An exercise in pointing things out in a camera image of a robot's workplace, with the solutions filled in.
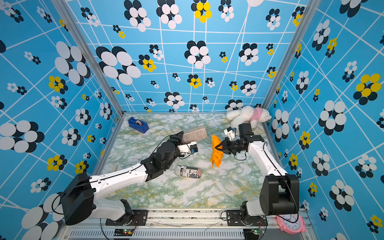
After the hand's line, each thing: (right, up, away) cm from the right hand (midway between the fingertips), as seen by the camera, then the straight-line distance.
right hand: (219, 148), depth 82 cm
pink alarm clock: (+31, -35, -13) cm, 49 cm away
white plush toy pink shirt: (+25, +21, +24) cm, 40 cm away
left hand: (-19, +8, -4) cm, 21 cm away
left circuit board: (-48, -40, -10) cm, 64 cm away
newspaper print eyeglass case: (-17, -14, +5) cm, 23 cm away
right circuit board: (+14, -39, -12) cm, 43 cm away
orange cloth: (-2, -4, -6) cm, 8 cm away
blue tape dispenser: (-54, +13, +23) cm, 60 cm away
